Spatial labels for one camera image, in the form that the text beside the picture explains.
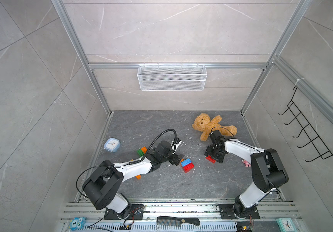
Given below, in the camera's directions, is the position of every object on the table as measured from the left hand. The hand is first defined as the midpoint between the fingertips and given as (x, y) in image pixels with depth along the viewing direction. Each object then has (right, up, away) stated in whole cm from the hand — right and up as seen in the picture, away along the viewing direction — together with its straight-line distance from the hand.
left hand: (180, 149), depth 86 cm
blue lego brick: (+4, -8, +2) cm, 9 cm away
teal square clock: (+50, -33, -18) cm, 63 cm away
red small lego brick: (+4, -11, 0) cm, 12 cm away
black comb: (-3, -33, -15) cm, 37 cm away
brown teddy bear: (+17, +16, +14) cm, 28 cm away
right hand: (+21, -6, +7) cm, 23 cm away
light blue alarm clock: (-46, +1, +11) cm, 47 cm away
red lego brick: (+17, -5, -1) cm, 18 cm away
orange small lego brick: (+2, -7, +1) cm, 7 cm away
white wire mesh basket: (-4, +49, +15) cm, 51 cm away
